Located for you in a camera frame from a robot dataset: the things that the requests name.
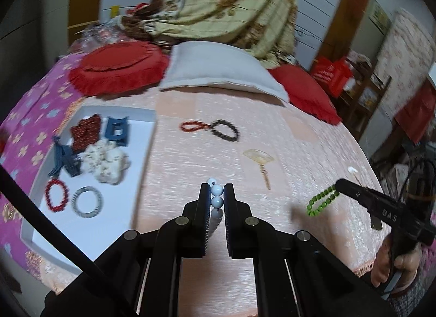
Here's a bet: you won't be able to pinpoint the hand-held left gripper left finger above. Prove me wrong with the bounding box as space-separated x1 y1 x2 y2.
44 183 210 317

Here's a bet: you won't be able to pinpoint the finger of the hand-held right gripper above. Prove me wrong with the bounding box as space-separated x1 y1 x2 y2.
335 179 379 209

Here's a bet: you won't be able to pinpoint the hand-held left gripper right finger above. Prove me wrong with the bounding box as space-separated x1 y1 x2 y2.
223 183 399 317

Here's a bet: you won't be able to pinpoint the white bead bracelet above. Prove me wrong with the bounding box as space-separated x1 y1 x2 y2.
206 177 225 241

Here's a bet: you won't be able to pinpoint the green bead bracelet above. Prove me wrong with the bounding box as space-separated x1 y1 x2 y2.
306 186 341 218

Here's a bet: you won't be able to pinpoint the white tray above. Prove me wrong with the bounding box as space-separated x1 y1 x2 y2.
20 105 158 276

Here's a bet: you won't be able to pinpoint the white floral scrunchie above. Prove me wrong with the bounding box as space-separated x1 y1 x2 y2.
79 140 132 185

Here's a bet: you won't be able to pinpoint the grey spiral hair tie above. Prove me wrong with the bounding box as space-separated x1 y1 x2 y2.
71 186 103 218

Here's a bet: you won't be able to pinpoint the blue hair claw clip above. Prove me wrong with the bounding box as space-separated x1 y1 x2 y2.
103 116 132 147

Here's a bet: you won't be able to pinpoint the red polka dot scrunchie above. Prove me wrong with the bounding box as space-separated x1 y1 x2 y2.
70 114 103 154

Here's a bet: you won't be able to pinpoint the navy striped hair bow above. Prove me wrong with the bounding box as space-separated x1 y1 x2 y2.
48 136 82 179

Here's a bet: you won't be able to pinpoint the person's right hand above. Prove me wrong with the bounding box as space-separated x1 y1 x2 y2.
371 235 425 288

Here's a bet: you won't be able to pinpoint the white shell hairpin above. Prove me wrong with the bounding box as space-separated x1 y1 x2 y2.
347 166 363 185

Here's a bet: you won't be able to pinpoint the fan hairpin with tassel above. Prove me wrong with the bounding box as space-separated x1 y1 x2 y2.
243 148 273 191

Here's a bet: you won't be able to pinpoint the wooden chair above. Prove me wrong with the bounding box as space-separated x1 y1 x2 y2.
335 60 392 140

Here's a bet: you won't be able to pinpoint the red cloth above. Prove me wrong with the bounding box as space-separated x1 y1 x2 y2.
394 80 436 144

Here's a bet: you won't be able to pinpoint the red frilled pillow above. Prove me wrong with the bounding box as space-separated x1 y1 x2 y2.
267 65 342 125

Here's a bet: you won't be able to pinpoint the red shopping bag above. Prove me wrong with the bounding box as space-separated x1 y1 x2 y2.
311 56 352 98

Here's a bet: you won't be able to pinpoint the floral fabric cover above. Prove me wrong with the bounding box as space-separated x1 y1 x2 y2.
376 8 436 99

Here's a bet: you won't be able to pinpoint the white pillow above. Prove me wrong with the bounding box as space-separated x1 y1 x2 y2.
158 41 290 104

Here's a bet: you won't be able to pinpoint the red round frilled cushion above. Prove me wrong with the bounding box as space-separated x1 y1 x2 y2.
68 42 171 97

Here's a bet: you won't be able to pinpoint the purple floral bed sheet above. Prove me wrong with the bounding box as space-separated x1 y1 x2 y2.
0 55 89 283

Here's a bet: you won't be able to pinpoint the clear plastic bags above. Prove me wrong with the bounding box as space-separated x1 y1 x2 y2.
77 19 133 47

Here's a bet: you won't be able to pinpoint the yellow floral blanket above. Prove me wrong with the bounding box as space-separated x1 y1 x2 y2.
124 0 300 69

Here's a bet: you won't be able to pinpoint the black cable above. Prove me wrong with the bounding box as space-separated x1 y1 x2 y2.
398 152 436 209
0 167 140 317

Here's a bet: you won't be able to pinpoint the dark brown bead bracelet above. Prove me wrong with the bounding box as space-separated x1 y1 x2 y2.
209 119 242 142

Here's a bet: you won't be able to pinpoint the orange red bead bracelet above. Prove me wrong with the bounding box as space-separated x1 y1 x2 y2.
180 120 210 134

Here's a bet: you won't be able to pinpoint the framed wall picture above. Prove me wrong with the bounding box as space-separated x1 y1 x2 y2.
368 0 392 36

